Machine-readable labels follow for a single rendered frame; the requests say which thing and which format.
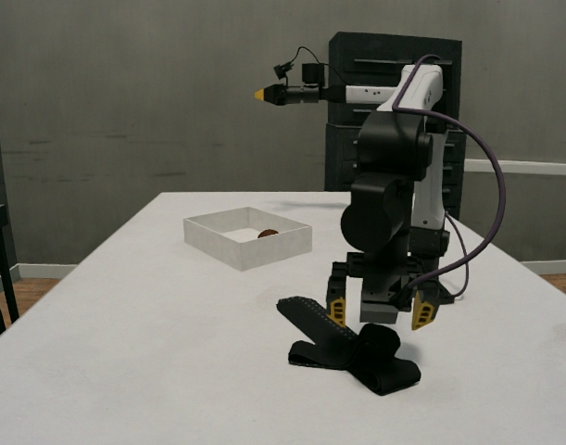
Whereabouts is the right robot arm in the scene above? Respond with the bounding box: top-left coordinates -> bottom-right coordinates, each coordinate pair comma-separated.
273,63 -> 396,104

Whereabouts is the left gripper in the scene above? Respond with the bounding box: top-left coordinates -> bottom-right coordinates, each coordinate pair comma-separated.
326,228 -> 441,331

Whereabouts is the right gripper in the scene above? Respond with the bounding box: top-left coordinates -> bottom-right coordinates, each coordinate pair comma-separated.
255,83 -> 301,106

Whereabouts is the dark brown ball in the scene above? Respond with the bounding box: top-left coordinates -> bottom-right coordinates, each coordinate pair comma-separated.
258,229 -> 279,238

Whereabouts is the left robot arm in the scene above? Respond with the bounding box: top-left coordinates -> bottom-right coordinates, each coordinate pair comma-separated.
340,59 -> 457,324

